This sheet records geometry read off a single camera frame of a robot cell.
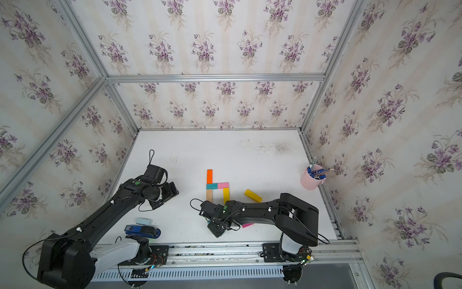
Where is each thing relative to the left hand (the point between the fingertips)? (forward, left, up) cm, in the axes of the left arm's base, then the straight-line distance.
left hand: (175, 197), depth 82 cm
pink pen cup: (+7, -65, 0) cm, 66 cm away
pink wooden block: (+9, -21, -6) cm, 24 cm away
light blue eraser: (-9, +14, -6) cm, 18 cm away
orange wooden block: (+15, -14, -7) cm, 22 cm away
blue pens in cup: (+11, -70, +3) cm, 71 cm away
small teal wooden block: (+9, -16, -6) cm, 19 cm away
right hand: (-12, -20, -7) cm, 25 cm away
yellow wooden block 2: (+2, -39, -6) cm, 40 cm away
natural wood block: (+4, -15, -7) cm, 17 cm away
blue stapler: (-13, +13, -6) cm, 20 cm away
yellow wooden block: (+4, -23, -7) cm, 25 cm away
